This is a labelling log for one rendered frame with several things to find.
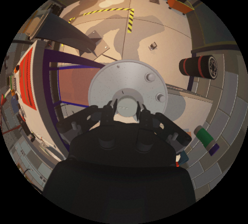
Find blue table grey top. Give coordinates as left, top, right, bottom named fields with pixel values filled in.
left=4, top=40, right=109, bottom=163

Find round combination lock body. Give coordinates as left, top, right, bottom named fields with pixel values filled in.
left=87, top=59, right=168, bottom=120

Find green and white box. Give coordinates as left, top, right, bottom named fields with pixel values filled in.
left=7, top=74, right=17, bottom=91

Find orange wheeled bin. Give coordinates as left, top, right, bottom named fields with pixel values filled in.
left=167, top=0, right=195, bottom=14

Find blue vise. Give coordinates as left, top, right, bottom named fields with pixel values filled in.
left=10, top=94, right=20, bottom=112

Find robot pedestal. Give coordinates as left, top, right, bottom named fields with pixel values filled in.
left=29, top=11, right=111, bottom=59

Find green and purple can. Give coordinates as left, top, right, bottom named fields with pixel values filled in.
left=193, top=125, right=221, bottom=157

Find black filter red rings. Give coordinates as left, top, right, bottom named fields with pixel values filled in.
left=179, top=55, right=219, bottom=80

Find grey lock knob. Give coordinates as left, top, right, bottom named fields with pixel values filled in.
left=117, top=94, right=137, bottom=118

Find grey lock button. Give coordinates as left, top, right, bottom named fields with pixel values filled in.
left=155, top=92, right=167, bottom=104
left=144, top=72, right=156, bottom=83

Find black flat device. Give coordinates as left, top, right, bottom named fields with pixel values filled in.
left=16, top=111, right=33, bottom=139

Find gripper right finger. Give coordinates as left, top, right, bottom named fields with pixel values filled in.
left=135, top=100, right=192, bottom=147

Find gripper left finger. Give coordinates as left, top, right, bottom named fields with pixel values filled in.
left=56, top=98, right=119, bottom=135

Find cream glue bottle blue label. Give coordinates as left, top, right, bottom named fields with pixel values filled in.
left=175, top=149, right=190, bottom=168

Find red mat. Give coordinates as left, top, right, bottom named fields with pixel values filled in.
left=19, top=47, right=38, bottom=111

